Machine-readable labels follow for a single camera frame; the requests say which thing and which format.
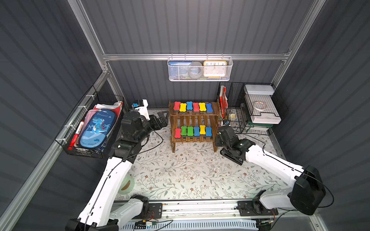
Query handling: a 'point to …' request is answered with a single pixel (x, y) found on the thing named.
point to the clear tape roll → (259, 109)
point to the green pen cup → (126, 185)
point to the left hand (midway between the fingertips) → (162, 113)
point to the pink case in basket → (89, 115)
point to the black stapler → (232, 154)
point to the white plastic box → (266, 118)
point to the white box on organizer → (261, 89)
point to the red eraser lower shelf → (178, 133)
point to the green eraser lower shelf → (184, 130)
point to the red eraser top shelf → (177, 105)
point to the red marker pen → (75, 136)
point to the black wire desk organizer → (252, 108)
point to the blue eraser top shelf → (189, 106)
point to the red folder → (223, 100)
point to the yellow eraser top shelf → (182, 109)
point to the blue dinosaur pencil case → (96, 129)
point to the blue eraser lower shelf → (196, 131)
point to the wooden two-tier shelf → (177, 120)
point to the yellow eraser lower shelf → (202, 129)
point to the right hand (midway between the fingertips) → (222, 135)
